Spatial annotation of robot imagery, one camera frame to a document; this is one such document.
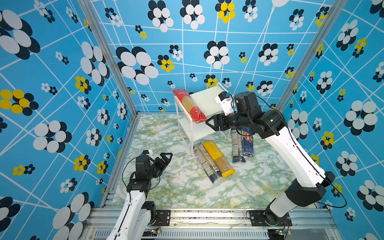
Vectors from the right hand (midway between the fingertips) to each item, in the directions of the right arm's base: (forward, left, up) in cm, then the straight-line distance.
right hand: (212, 119), depth 65 cm
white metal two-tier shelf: (+20, +2, -5) cm, 21 cm away
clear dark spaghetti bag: (+9, -19, -36) cm, 41 cm away
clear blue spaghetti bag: (-5, 0, -35) cm, 35 cm away
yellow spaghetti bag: (-7, -10, -36) cm, 38 cm away
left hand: (-6, +22, -25) cm, 34 cm away
